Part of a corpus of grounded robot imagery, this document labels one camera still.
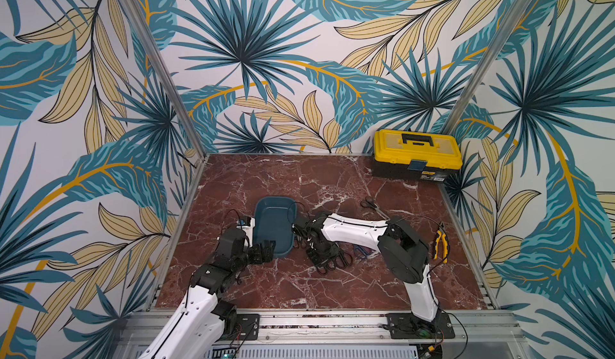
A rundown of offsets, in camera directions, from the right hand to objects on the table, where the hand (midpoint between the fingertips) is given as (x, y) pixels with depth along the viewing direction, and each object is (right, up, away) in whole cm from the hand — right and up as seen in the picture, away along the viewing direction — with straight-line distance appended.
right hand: (322, 261), depth 87 cm
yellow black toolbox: (+40, +40, +14) cm, 58 cm away
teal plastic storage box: (-20, +14, +13) cm, 27 cm away
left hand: (-20, +7, -6) cm, 22 cm away
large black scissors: (+7, 0, 0) cm, 7 cm away
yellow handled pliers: (+46, +8, +5) cm, 47 cm away
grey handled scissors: (+22, +20, +16) cm, 34 cm away
